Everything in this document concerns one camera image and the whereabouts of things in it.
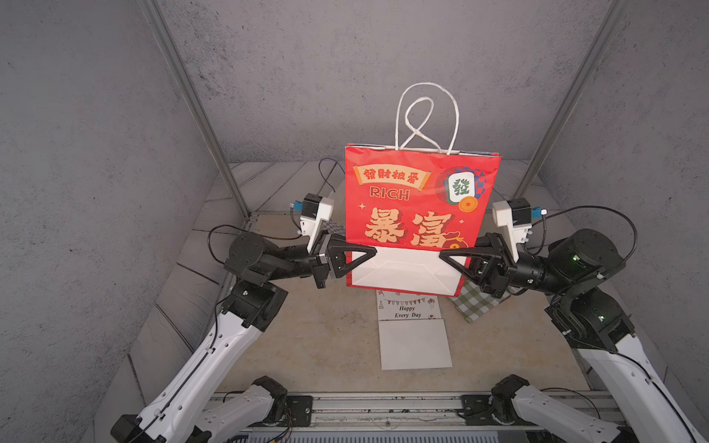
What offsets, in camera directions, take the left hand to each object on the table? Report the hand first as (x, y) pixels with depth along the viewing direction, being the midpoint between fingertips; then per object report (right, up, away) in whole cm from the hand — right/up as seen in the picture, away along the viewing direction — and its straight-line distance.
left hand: (373, 263), depth 46 cm
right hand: (+12, +1, -1) cm, 12 cm away
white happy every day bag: (+13, -25, +40) cm, 49 cm away
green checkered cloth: (+35, -18, +48) cm, 62 cm away
